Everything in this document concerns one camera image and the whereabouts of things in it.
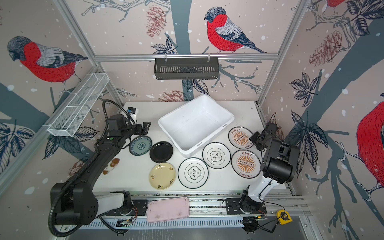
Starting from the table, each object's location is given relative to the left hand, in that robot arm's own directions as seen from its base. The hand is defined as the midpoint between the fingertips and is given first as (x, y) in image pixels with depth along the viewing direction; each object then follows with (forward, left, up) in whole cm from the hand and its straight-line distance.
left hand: (141, 121), depth 83 cm
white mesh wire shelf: (+4, +33, +9) cm, 34 cm away
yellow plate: (-23, -11, -22) cm, 34 cm away
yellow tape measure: (-44, -72, -18) cm, 86 cm away
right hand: (-2, -69, -19) cm, 71 cm away
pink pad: (-40, -17, -19) cm, 47 cm away
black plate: (-10, -9, -19) cm, 23 cm away
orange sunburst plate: (+2, -61, -21) cm, 65 cm away
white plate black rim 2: (-11, -44, -21) cm, 50 cm away
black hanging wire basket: (+44, -24, +6) cm, 50 cm away
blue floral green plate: (-3, +6, -22) cm, 24 cm away
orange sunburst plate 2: (-17, -61, -21) cm, 67 cm away
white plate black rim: (-22, -29, -22) cm, 42 cm away
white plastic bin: (+12, -30, -22) cm, 39 cm away
